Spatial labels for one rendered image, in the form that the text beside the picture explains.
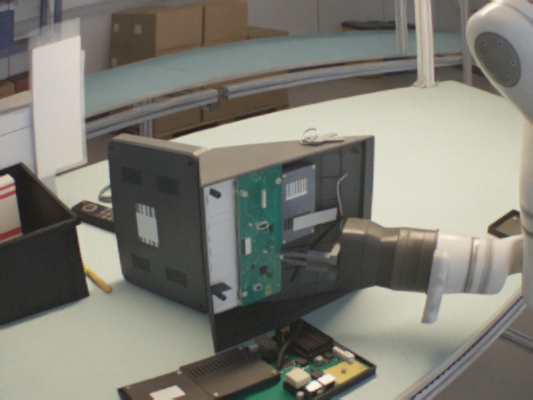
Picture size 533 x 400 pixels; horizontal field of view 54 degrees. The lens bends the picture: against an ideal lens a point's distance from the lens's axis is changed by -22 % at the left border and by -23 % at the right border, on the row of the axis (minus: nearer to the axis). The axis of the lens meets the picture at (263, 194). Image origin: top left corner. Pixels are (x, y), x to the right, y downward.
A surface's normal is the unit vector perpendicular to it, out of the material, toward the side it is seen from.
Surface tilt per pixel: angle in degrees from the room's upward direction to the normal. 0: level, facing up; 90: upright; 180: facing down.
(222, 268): 90
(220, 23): 90
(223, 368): 0
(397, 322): 0
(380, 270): 90
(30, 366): 0
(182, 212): 90
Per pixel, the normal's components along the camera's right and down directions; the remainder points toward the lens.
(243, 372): -0.01, -0.92
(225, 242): 0.63, 0.30
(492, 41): -0.77, 0.43
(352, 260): -0.32, 0.38
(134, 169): -0.52, 0.34
